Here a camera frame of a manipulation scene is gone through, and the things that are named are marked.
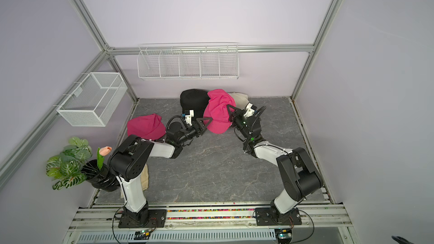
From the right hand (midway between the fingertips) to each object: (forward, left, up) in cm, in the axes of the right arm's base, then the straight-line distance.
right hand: (225, 103), depth 80 cm
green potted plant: (-31, +59, -2) cm, 66 cm away
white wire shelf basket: (+33, +22, +1) cm, 40 cm away
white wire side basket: (+3, +65, -1) cm, 65 cm away
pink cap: (+3, +45, -24) cm, 51 cm away
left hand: (-3, +6, -11) cm, 13 cm away
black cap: (+22, +19, -20) cm, 35 cm away
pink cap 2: (0, +4, -5) cm, 6 cm away
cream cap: (+19, -10, -17) cm, 27 cm away
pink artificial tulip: (-24, +49, -2) cm, 55 cm away
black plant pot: (-29, +55, -18) cm, 65 cm away
